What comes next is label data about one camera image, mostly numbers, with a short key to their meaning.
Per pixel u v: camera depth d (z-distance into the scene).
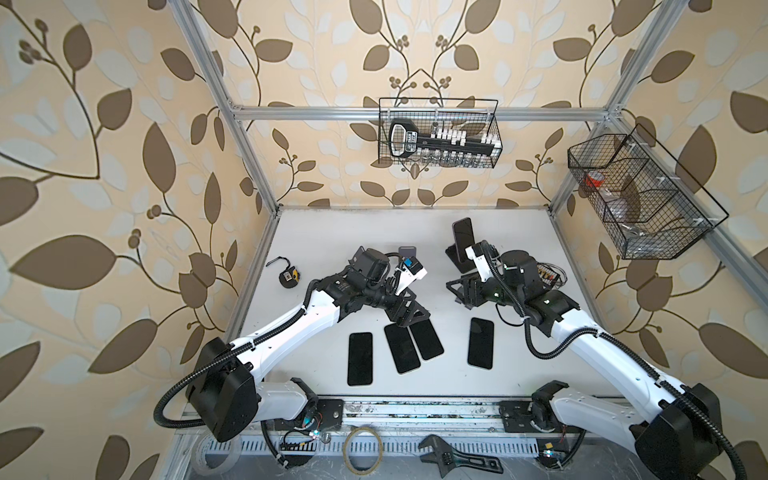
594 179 0.87
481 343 0.87
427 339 0.87
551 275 0.99
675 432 0.37
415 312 0.65
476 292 0.67
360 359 0.83
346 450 0.67
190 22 0.73
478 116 0.91
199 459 0.67
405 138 0.85
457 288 0.74
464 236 0.96
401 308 0.65
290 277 0.99
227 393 0.40
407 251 0.96
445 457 0.68
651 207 0.73
